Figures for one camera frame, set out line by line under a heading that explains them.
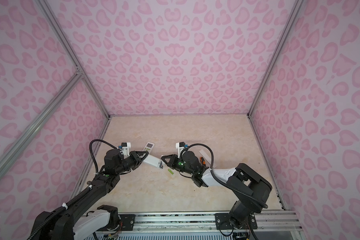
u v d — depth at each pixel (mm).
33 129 630
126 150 770
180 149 769
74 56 859
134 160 731
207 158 947
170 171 903
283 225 731
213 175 550
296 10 693
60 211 427
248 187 451
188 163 645
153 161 815
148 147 1007
